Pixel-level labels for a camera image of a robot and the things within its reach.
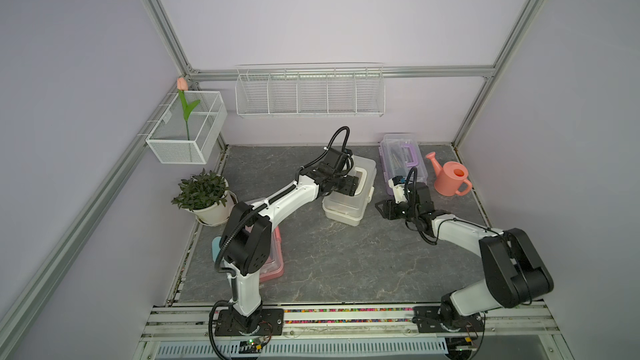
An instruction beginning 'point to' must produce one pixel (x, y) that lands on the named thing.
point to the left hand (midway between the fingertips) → (350, 183)
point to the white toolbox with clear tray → (348, 209)
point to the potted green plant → (205, 195)
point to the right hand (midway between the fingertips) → (380, 202)
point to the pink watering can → (451, 177)
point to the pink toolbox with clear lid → (274, 267)
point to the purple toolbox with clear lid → (398, 152)
